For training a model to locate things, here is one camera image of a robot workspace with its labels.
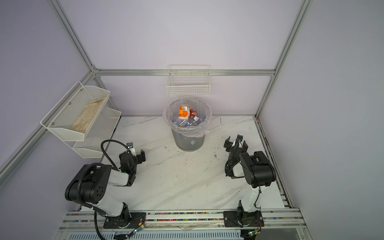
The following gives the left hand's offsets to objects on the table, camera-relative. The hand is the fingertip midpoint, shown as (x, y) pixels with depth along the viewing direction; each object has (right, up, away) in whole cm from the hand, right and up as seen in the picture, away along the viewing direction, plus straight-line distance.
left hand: (133, 151), depth 94 cm
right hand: (+66, +9, 0) cm, 67 cm away
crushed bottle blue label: (+34, +18, -8) cm, 40 cm away
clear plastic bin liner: (+25, +25, -6) cm, 36 cm away
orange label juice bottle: (+34, +24, -11) cm, 43 cm away
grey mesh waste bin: (+33, +5, -1) cm, 33 cm away
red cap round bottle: (+38, +24, -8) cm, 46 cm away
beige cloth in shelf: (-19, +23, -13) cm, 32 cm away
